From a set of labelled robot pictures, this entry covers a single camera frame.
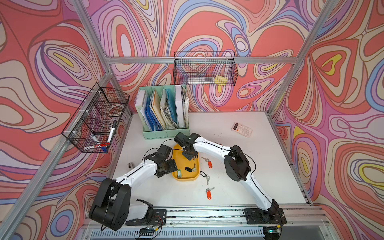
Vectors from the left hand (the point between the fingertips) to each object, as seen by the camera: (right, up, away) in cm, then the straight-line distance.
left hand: (172, 169), depth 88 cm
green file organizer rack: (-7, +36, +4) cm, 36 cm away
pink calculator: (+48, +23, +20) cm, 57 cm away
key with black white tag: (+18, -3, 0) cm, 19 cm away
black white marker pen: (-26, +23, -19) cm, 39 cm away
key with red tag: (+22, +3, +5) cm, 23 cm away
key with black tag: (+11, -1, +1) cm, 11 cm away
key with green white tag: (+4, -3, 0) cm, 5 cm away
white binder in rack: (+4, +38, +5) cm, 39 cm away
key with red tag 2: (+21, -11, -6) cm, 24 cm away
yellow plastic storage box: (+5, +4, +3) cm, 7 cm away
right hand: (+12, +7, +8) cm, 16 cm away
